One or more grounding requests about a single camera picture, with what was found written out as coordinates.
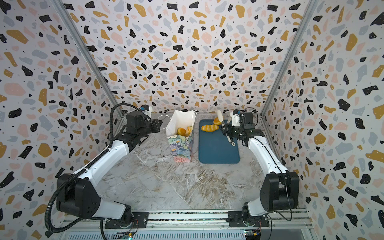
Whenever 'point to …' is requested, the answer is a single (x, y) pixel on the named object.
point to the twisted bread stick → (209, 127)
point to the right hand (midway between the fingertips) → (222, 125)
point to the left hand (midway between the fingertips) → (162, 118)
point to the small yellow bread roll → (181, 131)
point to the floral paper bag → (181, 147)
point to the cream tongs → (221, 118)
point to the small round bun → (216, 121)
